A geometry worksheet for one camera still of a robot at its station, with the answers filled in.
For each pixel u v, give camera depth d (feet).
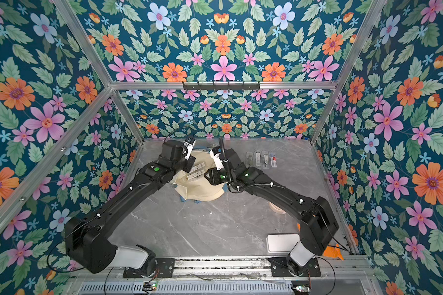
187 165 2.33
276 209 2.83
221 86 3.04
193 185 3.20
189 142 2.25
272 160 3.53
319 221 1.39
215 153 2.30
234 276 2.36
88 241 1.30
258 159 3.53
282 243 2.59
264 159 3.53
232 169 1.95
